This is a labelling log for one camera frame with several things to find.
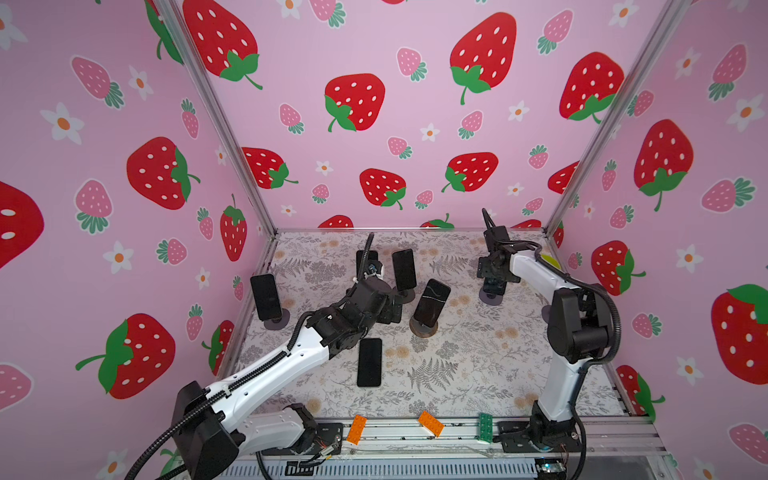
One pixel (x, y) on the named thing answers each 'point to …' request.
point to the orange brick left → (356, 429)
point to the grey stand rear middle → (407, 295)
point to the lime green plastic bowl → (551, 261)
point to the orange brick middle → (431, 423)
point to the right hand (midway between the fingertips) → (496, 270)
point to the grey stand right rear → (489, 298)
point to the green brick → (486, 427)
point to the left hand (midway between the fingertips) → (386, 295)
